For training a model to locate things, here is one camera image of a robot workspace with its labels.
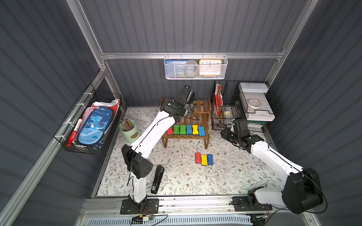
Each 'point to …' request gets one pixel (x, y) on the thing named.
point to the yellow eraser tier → (195, 129)
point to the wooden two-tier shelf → (201, 117)
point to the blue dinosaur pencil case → (96, 126)
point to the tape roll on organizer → (254, 103)
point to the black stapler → (158, 176)
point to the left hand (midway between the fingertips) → (187, 105)
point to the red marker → (74, 134)
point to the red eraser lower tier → (169, 131)
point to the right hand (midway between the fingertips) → (226, 131)
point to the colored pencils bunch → (126, 123)
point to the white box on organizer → (249, 91)
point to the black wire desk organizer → (226, 106)
